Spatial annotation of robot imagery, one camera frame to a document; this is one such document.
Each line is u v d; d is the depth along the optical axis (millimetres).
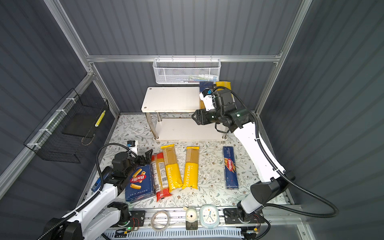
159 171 867
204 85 846
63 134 716
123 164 638
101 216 565
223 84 848
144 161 758
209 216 721
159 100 808
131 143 720
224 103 505
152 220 728
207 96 607
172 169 883
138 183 790
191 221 678
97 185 810
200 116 599
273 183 399
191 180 847
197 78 913
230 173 859
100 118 801
